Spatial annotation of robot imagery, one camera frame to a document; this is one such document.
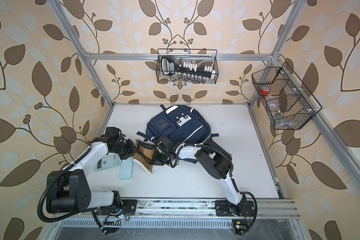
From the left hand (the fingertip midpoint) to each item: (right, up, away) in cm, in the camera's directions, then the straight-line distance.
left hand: (140, 149), depth 85 cm
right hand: (+5, -9, +2) cm, 11 cm away
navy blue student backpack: (+23, +14, +17) cm, 32 cm away
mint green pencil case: (-9, -12, +1) cm, 15 cm away
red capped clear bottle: (+69, +33, -4) cm, 77 cm away
